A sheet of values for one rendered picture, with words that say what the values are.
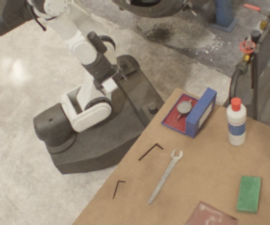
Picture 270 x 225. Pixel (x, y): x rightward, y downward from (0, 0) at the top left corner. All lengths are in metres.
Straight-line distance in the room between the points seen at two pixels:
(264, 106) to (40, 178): 1.27
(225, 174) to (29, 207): 1.13
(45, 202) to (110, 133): 0.51
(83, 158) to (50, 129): 0.21
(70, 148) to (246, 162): 0.93
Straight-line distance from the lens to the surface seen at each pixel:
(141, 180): 1.40
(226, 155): 1.40
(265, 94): 2.13
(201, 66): 2.28
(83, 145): 1.92
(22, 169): 2.23
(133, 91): 2.00
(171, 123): 1.49
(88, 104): 1.83
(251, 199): 1.29
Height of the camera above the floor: 1.70
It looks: 51 degrees down
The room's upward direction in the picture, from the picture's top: 23 degrees counter-clockwise
